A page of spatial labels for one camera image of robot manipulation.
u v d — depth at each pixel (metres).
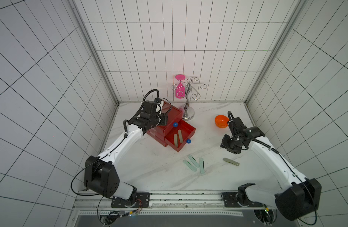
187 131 0.92
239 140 0.56
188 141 0.84
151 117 0.62
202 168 0.84
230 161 0.87
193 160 0.87
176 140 0.87
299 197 0.39
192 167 0.85
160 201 0.74
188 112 1.11
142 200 0.72
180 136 0.88
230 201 0.73
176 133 0.90
